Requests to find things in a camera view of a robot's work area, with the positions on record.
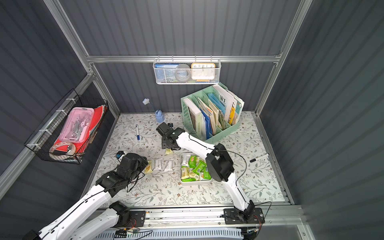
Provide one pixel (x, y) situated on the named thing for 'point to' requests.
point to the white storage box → (193, 170)
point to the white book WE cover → (226, 99)
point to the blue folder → (208, 127)
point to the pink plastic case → (78, 126)
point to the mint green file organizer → (211, 112)
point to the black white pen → (259, 157)
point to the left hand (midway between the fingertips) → (144, 159)
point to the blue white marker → (138, 135)
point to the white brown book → (195, 116)
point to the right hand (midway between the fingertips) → (170, 141)
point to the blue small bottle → (159, 116)
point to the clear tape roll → (72, 151)
